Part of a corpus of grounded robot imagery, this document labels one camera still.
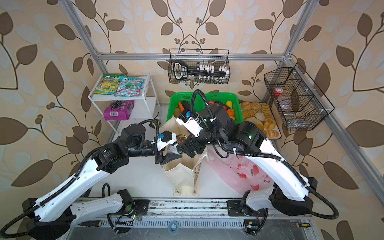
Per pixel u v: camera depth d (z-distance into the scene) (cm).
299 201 36
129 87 79
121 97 77
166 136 48
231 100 116
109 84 82
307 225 69
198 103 118
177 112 109
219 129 39
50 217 39
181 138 55
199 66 82
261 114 107
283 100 69
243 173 85
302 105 73
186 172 64
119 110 87
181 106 115
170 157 54
